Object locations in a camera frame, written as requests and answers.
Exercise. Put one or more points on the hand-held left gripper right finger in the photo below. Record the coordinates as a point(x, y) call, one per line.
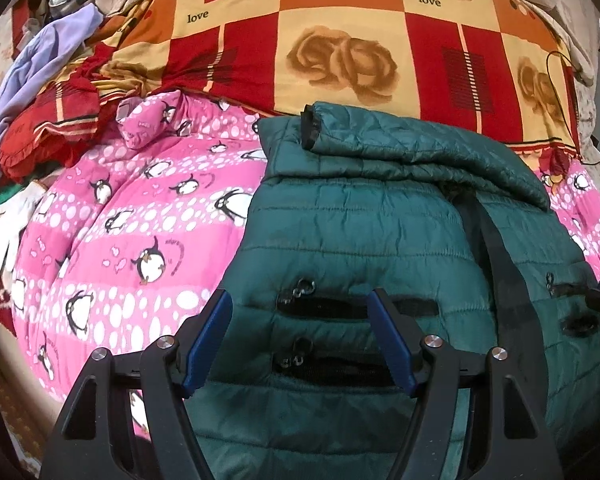
point(391, 346)

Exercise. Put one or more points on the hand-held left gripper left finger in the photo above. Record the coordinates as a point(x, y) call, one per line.
point(210, 341)

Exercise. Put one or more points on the green quilted jacket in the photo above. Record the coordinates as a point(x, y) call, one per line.
point(380, 220)

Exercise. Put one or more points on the pink penguin print blanket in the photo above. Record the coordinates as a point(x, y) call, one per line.
point(130, 220)

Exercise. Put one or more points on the white glove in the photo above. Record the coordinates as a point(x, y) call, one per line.
point(10, 225)

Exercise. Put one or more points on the red striped frilled cloth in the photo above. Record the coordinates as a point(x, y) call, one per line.
point(55, 120)

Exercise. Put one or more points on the lavender cloth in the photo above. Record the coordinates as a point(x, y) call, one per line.
point(30, 70)

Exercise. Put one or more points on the red yellow checked rose blanket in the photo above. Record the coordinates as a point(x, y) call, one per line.
point(330, 10)

